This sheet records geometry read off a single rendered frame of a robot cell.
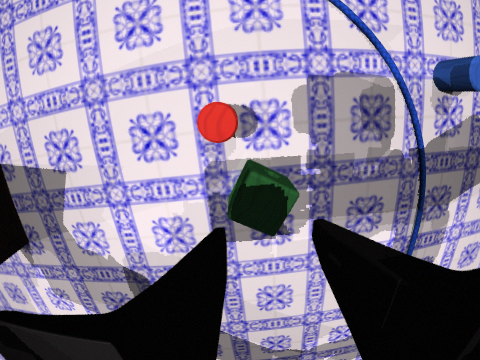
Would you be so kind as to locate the green block with round hole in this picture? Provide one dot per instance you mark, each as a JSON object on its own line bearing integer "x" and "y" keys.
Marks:
{"x": 261, "y": 198}

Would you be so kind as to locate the blue wooden cylinder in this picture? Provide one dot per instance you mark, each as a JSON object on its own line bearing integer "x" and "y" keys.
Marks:
{"x": 458, "y": 74}

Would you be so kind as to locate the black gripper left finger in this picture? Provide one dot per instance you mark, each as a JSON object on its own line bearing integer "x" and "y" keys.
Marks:
{"x": 176, "y": 318}

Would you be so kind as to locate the dark red cylinder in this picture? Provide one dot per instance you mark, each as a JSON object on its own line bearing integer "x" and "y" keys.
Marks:
{"x": 217, "y": 122}

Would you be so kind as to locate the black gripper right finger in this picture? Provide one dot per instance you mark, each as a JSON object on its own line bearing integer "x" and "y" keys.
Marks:
{"x": 396, "y": 306}

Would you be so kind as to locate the blue cord with wooden stick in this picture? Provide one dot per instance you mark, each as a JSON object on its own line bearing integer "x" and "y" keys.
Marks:
{"x": 415, "y": 119}

